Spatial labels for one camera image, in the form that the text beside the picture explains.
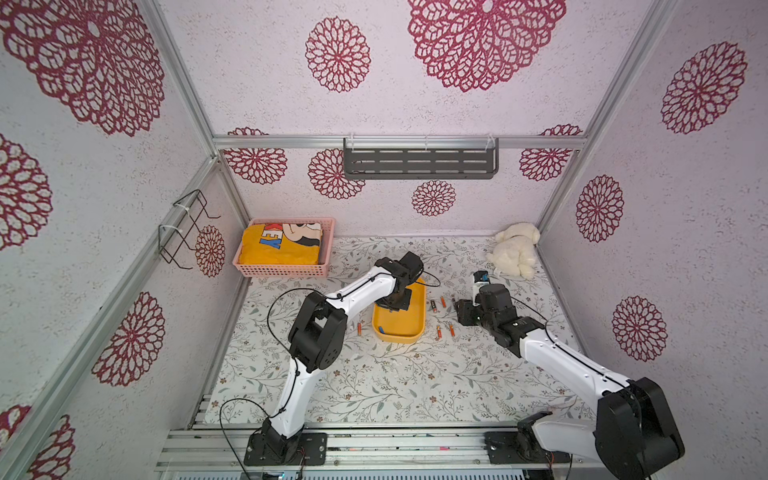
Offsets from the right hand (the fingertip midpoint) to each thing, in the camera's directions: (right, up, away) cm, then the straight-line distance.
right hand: (461, 300), depth 87 cm
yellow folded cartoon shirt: (-55, +18, +22) cm, 62 cm away
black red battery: (-6, -3, +13) cm, 14 cm away
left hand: (-20, -2, +7) cm, 21 cm away
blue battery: (-24, -10, +7) cm, 27 cm away
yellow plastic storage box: (-16, -9, +9) cm, 21 cm away
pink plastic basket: (-56, +8, +18) cm, 59 cm away
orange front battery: (-1, -11, +7) cm, 13 cm away
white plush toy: (+22, +15, +15) cm, 31 cm away
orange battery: (-2, -2, +15) cm, 15 cm away
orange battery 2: (-30, -10, +8) cm, 33 cm away
